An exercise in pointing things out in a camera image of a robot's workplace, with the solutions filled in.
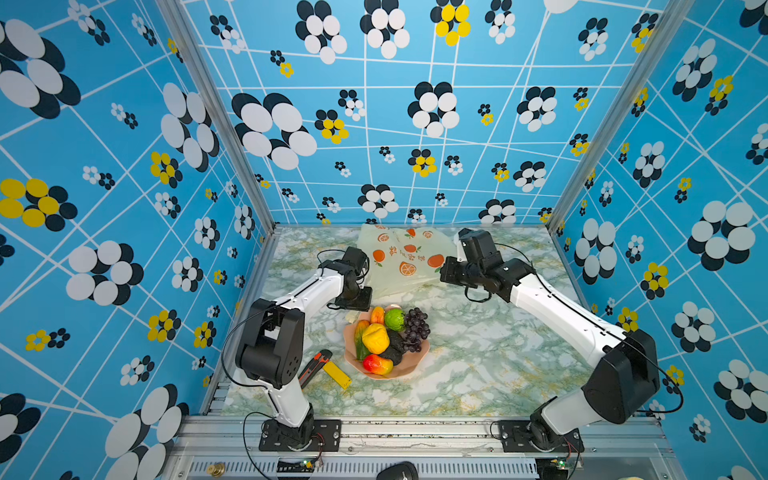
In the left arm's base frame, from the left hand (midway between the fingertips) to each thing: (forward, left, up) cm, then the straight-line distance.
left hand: (365, 303), depth 92 cm
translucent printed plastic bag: (+15, -12, +4) cm, 20 cm away
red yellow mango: (-20, -5, +3) cm, 21 cm away
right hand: (+3, -22, +14) cm, 26 cm away
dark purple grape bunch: (-11, -15, +4) cm, 19 cm away
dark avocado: (-12, -10, 0) cm, 16 cm away
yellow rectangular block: (-20, +6, -5) cm, 22 cm away
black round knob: (-42, -11, -3) cm, 44 cm away
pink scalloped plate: (-17, -13, -2) cm, 21 cm away
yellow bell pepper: (-15, -4, +7) cm, 17 cm away
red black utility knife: (-18, +14, -5) cm, 23 cm away
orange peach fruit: (-5, -4, +2) cm, 7 cm away
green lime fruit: (-7, -9, +3) cm, 12 cm away
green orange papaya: (-16, 0, +2) cm, 16 cm away
